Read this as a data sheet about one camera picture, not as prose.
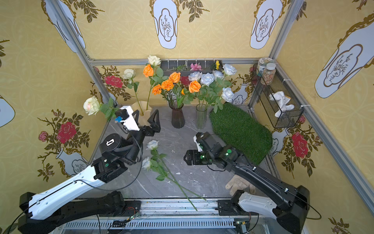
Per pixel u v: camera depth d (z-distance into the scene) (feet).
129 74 2.88
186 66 2.95
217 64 2.88
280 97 2.34
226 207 2.41
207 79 2.62
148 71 2.62
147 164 2.75
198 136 2.26
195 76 2.67
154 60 2.74
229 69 2.50
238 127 3.41
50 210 1.34
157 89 2.72
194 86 2.62
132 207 2.40
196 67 2.88
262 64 2.80
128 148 1.40
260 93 3.70
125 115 1.52
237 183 2.65
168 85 2.67
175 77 2.74
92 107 2.02
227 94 2.50
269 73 2.62
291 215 1.20
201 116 3.19
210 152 1.74
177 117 3.27
